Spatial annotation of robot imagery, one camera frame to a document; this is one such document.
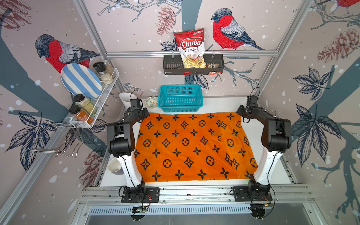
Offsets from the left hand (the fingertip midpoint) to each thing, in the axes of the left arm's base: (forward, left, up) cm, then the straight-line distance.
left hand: (147, 109), depth 103 cm
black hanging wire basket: (+15, -48, +28) cm, 57 cm away
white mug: (-42, +10, +2) cm, 44 cm away
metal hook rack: (-38, +25, +27) cm, 53 cm away
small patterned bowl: (+13, +1, -7) cm, 15 cm away
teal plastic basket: (+20, -24, -9) cm, 32 cm away
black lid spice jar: (+2, +20, +27) cm, 34 cm away
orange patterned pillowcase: (-27, -21, -8) cm, 35 cm away
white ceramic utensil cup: (+3, +15, +9) cm, 17 cm away
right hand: (+2, -69, -2) cm, 69 cm away
